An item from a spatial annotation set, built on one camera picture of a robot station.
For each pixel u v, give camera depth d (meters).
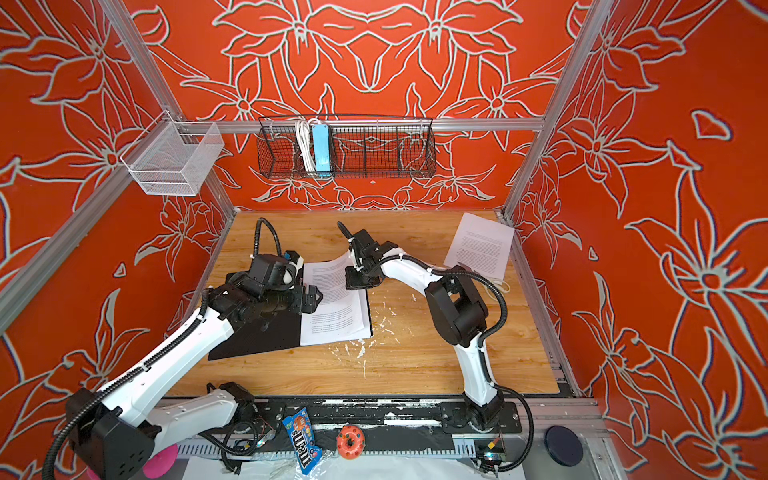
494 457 0.68
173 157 0.92
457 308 0.53
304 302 0.67
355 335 0.85
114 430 0.37
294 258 0.70
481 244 1.09
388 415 0.74
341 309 0.90
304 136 0.88
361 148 0.98
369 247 0.75
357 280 0.84
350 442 0.68
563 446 0.68
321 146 0.90
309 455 0.67
